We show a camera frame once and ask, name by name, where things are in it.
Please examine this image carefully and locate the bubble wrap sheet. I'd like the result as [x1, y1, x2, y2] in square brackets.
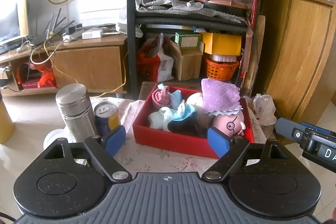
[135, 0, 248, 23]

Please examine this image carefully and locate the white plastic bag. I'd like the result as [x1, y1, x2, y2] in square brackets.
[251, 93, 277, 126]

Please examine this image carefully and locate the floral tablecloth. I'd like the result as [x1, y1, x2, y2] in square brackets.
[89, 97, 268, 180]

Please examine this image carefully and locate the yellow box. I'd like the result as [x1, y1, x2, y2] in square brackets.
[202, 32, 242, 56]

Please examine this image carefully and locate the brown cardboard box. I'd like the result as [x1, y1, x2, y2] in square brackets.
[168, 40, 203, 81]

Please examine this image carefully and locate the black metal shelf rack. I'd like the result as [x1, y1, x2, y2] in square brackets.
[126, 0, 263, 100]

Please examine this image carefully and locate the dark wooden stool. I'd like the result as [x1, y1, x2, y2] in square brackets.
[138, 79, 201, 100]

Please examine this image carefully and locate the pink knitted sock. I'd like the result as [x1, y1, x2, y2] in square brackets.
[151, 86, 171, 109]

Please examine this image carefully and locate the black soft cloth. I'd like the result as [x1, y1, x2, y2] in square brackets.
[168, 113, 212, 138]

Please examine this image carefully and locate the red cardboard box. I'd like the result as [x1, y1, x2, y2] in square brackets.
[133, 79, 254, 159]

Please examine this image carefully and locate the beige plush toy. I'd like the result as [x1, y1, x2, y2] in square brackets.
[186, 92, 203, 108]

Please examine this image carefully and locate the red plastic bag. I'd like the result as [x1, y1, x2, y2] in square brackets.
[28, 61, 57, 88]

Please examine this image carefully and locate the wooden TV cabinet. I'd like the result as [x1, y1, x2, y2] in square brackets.
[1, 35, 127, 97]

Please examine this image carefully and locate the blue yellow drink can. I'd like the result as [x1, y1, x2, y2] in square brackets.
[94, 101, 120, 136]

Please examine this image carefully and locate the stainless steel thermos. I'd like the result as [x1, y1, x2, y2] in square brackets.
[55, 84, 98, 142]

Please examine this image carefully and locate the yellow cable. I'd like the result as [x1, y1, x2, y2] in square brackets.
[43, 0, 128, 98]

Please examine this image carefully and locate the wooden wardrobe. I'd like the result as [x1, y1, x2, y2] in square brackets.
[254, 0, 335, 124]

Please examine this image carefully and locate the pink lidded pan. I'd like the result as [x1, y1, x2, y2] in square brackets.
[194, 0, 248, 17]

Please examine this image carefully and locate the orange plastic basket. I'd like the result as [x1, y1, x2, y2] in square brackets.
[205, 57, 240, 81]

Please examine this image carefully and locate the light green towel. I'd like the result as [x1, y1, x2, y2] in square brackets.
[148, 107, 175, 132]

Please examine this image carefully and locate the pink pig plush toy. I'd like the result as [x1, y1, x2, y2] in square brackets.
[213, 110, 246, 138]

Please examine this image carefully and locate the glass coffee jar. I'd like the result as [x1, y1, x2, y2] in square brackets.
[43, 128, 87, 166]

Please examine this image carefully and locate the green small box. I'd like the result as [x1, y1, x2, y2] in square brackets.
[174, 32, 202, 49]

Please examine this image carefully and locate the white power adapter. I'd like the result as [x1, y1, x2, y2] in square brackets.
[81, 29, 102, 40]

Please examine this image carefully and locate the blue face mask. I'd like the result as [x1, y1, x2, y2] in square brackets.
[169, 90, 197, 122]

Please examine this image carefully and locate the purple quilted cloth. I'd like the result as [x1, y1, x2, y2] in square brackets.
[201, 78, 243, 115]

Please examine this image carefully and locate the red and white bag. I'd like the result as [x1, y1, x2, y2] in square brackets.
[137, 33, 174, 82]

